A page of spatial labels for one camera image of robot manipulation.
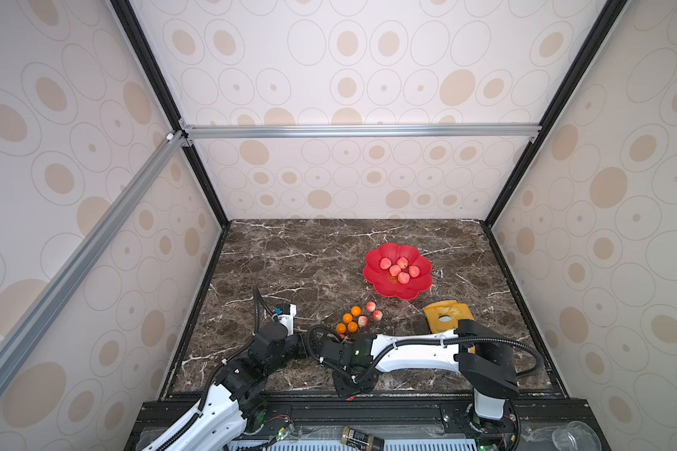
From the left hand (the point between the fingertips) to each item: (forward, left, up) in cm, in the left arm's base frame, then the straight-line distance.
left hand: (323, 333), depth 78 cm
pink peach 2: (+27, -24, -8) cm, 37 cm away
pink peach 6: (+10, -16, -9) cm, 21 cm away
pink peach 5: (+13, -14, -9) cm, 21 cm away
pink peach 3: (+26, -30, -7) cm, 41 cm away
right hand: (-12, -7, -11) cm, 18 cm away
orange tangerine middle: (+6, -8, -9) cm, 13 cm away
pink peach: (+31, -27, -8) cm, 41 cm away
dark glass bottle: (-24, -10, -8) cm, 27 cm away
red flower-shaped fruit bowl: (+28, -17, -10) cm, 34 cm away
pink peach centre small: (+8, -12, -9) cm, 17 cm away
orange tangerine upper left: (+10, -7, -10) cm, 16 cm away
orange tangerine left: (+5, -5, -9) cm, 11 cm away
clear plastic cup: (-22, -65, -10) cm, 69 cm away
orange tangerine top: (+12, -9, -9) cm, 18 cm away
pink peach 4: (+24, -27, -8) cm, 37 cm away
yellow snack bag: (+10, -38, -10) cm, 41 cm away
